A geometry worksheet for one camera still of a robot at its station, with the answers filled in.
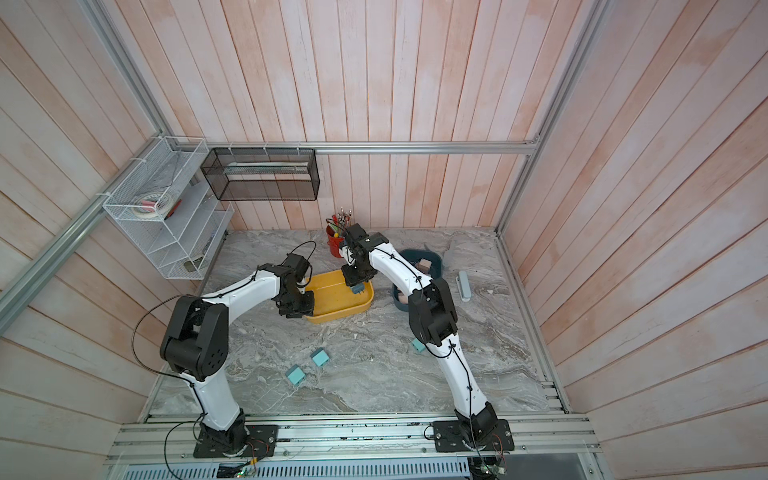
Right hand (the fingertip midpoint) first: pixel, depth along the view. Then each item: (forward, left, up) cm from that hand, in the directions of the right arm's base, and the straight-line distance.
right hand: (351, 278), depth 98 cm
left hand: (-13, +13, -3) cm, 18 cm away
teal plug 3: (-25, +7, -4) cm, 27 cm away
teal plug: (-5, -3, +1) cm, 5 cm away
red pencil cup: (+13, +7, +4) cm, 15 cm away
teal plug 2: (-31, +13, -4) cm, 34 cm away
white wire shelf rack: (-6, +43, +23) cm, 49 cm away
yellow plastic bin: (-4, +6, -6) cm, 10 cm away
